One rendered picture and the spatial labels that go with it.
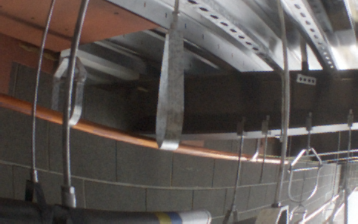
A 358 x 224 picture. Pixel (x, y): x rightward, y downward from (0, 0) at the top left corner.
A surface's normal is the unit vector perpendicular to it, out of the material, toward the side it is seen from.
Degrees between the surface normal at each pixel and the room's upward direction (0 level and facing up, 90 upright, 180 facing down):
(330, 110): 90
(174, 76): 74
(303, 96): 90
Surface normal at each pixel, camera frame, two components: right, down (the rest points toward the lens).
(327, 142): -0.50, -0.18
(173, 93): 0.22, -0.43
